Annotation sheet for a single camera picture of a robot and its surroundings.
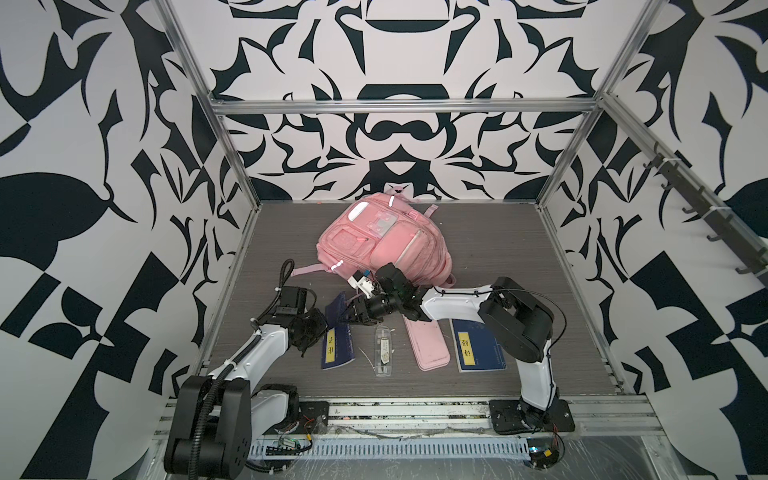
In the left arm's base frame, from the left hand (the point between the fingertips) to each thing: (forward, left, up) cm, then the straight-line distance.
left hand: (328, 323), depth 88 cm
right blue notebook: (-8, -42, -1) cm, 43 cm away
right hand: (-3, -5, +8) cm, 10 cm away
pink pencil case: (-7, -28, +1) cm, 29 cm away
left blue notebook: (-7, -3, +1) cm, 8 cm away
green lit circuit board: (-32, -53, -3) cm, 62 cm away
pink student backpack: (+32, -15, +2) cm, 35 cm away
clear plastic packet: (-8, -15, 0) cm, 18 cm away
